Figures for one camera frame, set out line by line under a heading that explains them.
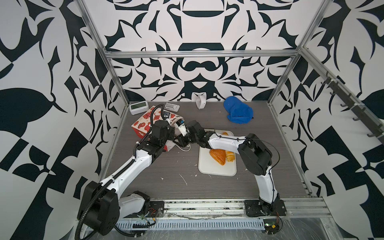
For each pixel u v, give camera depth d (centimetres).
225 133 101
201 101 111
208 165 90
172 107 115
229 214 73
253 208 74
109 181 43
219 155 89
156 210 73
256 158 53
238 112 111
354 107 59
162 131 64
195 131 73
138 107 108
